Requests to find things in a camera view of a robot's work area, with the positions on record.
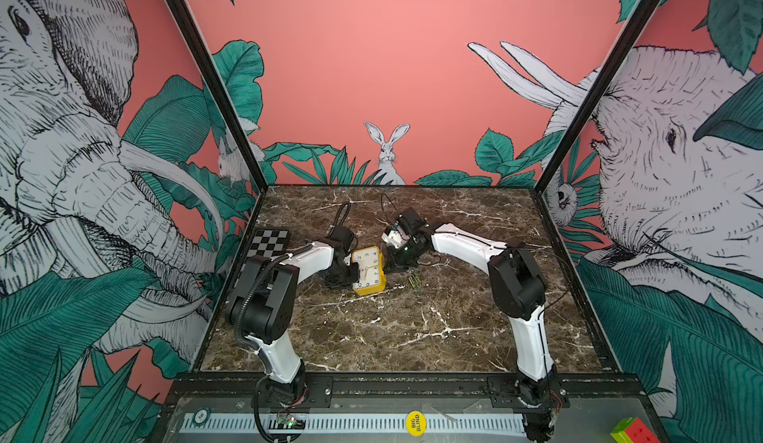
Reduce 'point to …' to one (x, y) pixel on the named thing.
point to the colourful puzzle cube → (633, 430)
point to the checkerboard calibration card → (268, 241)
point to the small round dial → (201, 416)
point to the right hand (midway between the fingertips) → (381, 267)
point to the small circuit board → (286, 421)
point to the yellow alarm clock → (371, 262)
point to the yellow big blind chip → (415, 423)
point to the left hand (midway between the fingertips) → (358, 280)
